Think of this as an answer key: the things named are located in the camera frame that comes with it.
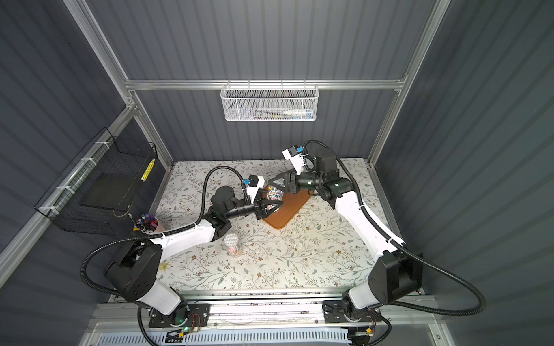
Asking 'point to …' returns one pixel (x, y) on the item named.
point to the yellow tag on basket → (146, 174)
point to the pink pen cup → (147, 223)
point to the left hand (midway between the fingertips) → (284, 203)
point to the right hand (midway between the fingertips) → (276, 180)
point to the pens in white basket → (287, 114)
